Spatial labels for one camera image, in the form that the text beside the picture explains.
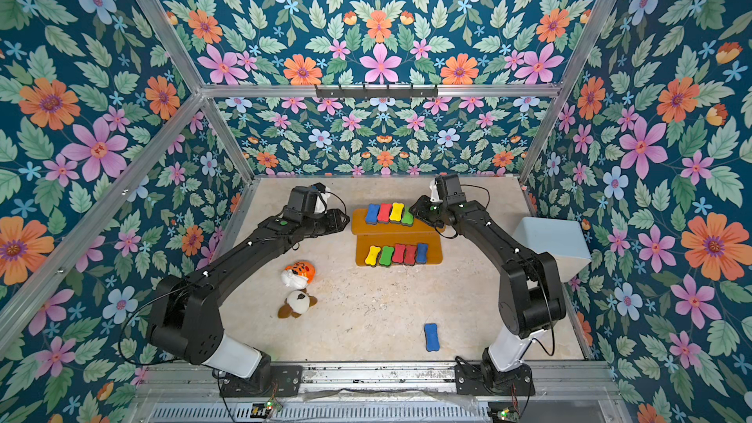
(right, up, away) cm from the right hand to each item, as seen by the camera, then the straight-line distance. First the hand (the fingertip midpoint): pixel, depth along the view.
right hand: (413, 207), depth 89 cm
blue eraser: (-13, -2, 0) cm, 13 cm away
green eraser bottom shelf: (-9, -16, +5) cm, 19 cm away
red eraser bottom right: (-1, -16, +6) cm, 17 cm away
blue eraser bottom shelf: (+3, -15, +7) cm, 17 cm away
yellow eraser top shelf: (-5, -2, 0) cm, 6 cm away
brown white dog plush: (-35, -28, -4) cm, 45 cm away
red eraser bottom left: (-4, -15, +7) cm, 17 cm away
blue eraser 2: (+5, -36, -9) cm, 37 cm away
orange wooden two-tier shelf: (-6, -8, -2) cm, 10 cm away
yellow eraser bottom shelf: (-13, -15, +6) cm, 21 cm away
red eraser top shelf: (-9, -2, 0) cm, 9 cm away
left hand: (-20, -3, -3) cm, 20 cm away
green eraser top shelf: (-2, -3, -1) cm, 4 cm away
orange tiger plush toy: (-35, -21, -2) cm, 41 cm away
